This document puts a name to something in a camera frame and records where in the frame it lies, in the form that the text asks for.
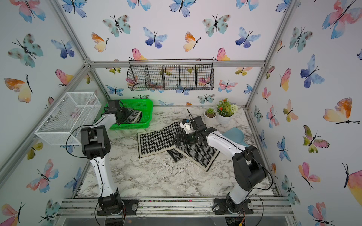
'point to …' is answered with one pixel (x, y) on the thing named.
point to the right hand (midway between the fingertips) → (179, 140)
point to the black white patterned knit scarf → (201, 155)
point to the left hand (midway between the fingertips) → (130, 110)
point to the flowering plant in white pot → (226, 111)
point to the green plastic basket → (146, 106)
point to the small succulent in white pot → (210, 115)
